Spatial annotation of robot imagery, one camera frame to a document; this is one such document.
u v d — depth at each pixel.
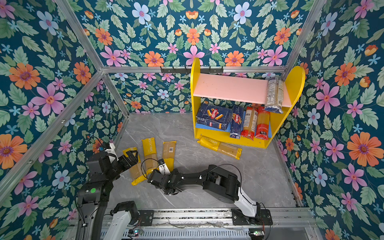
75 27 0.74
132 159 0.64
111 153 0.54
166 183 0.65
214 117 0.91
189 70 0.92
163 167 0.76
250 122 0.91
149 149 0.96
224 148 0.96
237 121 0.91
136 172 0.86
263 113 0.98
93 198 0.45
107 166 0.54
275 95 0.68
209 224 0.73
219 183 0.53
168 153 0.95
